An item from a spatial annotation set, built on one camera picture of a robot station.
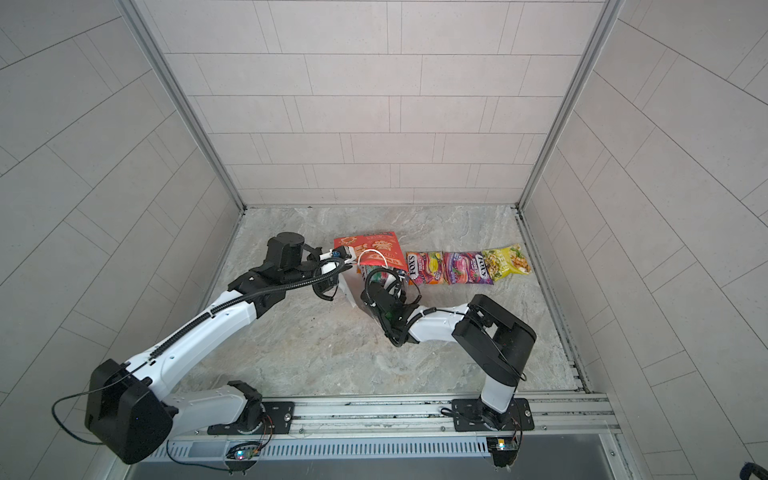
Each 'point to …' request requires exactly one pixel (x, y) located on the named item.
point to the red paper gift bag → (372, 252)
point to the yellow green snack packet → (506, 260)
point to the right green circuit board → (504, 450)
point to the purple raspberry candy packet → (468, 268)
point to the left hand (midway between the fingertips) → (354, 259)
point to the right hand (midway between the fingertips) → (374, 288)
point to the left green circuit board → (245, 459)
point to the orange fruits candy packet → (426, 267)
